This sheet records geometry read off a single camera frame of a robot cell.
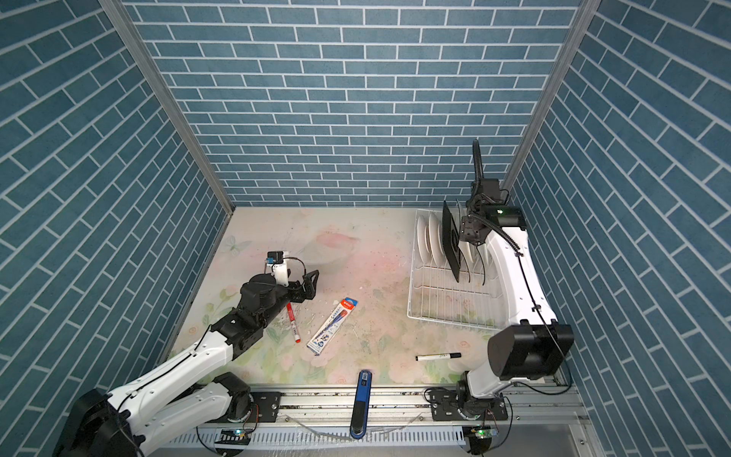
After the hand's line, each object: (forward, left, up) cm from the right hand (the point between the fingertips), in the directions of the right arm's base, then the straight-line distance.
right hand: (481, 227), depth 79 cm
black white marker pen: (-27, +10, -27) cm, 40 cm away
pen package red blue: (-23, +43, -26) cm, 55 cm away
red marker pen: (-20, +55, -25) cm, 64 cm away
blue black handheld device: (-41, +30, -26) cm, 57 cm away
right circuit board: (-45, -1, -28) cm, 53 cm away
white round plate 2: (+6, +11, -13) cm, 18 cm away
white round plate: (+7, +15, -15) cm, 22 cm away
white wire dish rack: (-7, +10, -25) cm, 28 cm away
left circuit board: (-51, +62, -29) cm, 86 cm away
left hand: (-13, +49, -9) cm, 51 cm away
